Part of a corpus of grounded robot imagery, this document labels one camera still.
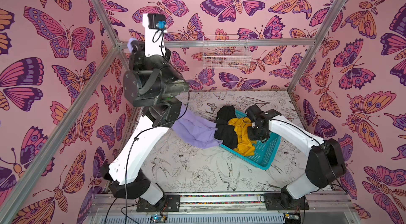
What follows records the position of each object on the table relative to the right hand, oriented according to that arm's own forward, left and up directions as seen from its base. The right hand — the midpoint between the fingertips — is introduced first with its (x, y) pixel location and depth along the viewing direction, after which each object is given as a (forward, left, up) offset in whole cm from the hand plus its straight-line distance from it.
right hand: (251, 137), depth 86 cm
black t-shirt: (+3, +14, +1) cm, 15 cm away
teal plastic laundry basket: (-4, -9, -9) cm, 13 cm away
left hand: (-2, +43, +55) cm, 70 cm away
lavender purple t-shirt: (-2, +29, +10) cm, 31 cm away
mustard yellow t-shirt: (-5, +4, 0) cm, 6 cm away
